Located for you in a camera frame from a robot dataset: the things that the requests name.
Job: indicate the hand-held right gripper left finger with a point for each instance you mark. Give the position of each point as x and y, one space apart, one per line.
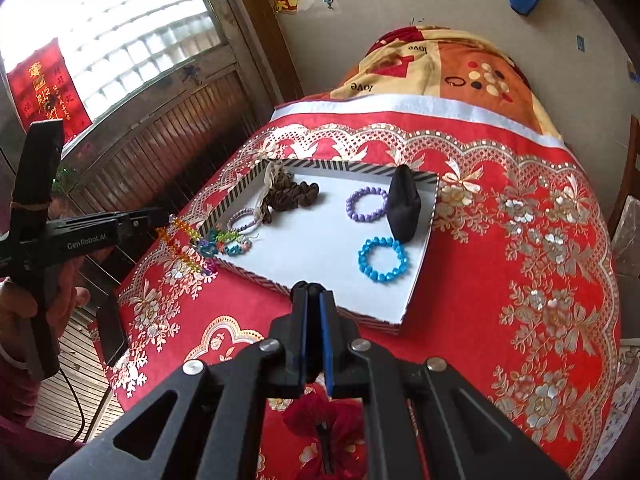
305 330

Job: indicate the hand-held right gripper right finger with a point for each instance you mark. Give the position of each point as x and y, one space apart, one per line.
327 340

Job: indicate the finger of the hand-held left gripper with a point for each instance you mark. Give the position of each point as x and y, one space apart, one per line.
145 220

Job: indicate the striped cardboard box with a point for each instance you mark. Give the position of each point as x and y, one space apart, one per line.
310 260

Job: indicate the brown scrunchie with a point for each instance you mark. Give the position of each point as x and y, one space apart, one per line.
295 195

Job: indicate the black pouch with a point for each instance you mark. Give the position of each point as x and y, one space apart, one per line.
405 205

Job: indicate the person's left forearm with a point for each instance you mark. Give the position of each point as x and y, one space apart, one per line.
15 395

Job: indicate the person's left hand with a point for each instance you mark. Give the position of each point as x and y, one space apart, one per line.
65 300

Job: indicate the green plant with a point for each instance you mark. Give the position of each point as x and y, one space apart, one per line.
62 177

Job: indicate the wooden slatted door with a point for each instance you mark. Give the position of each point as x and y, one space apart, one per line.
165 150

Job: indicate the red flower hair clip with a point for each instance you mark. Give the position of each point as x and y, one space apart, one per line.
345 435

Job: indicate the black flat stand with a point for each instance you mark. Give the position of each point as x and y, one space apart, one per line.
111 330

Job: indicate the red floral tablecloth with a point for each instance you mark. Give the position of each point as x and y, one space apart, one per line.
500 260

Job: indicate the glass block window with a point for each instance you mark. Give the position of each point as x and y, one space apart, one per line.
125 25

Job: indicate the white sheet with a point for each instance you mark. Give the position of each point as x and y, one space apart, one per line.
400 105

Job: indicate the pale printed cloth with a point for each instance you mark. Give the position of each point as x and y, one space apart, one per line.
622 400

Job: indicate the printed blanket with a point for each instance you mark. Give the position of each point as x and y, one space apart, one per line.
450 60

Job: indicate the red wall poster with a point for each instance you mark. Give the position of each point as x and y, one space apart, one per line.
45 90

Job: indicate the wall hook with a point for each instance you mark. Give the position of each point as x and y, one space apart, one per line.
328 0

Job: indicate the small wall switch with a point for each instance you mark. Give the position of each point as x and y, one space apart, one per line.
580 43

